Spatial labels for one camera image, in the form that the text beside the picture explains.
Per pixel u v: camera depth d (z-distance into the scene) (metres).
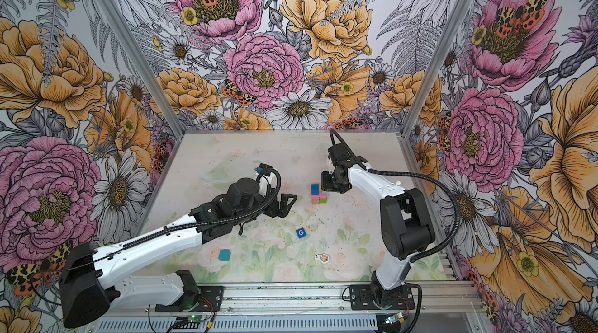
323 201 0.96
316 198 0.94
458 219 0.45
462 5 0.79
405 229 0.48
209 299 0.73
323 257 0.81
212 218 0.56
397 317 0.71
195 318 0.71
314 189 0.93
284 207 0.67
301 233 0.87
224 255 0.84
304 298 0.76
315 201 0.95
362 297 0.74
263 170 0.65
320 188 0.93
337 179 0.71
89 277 0.40
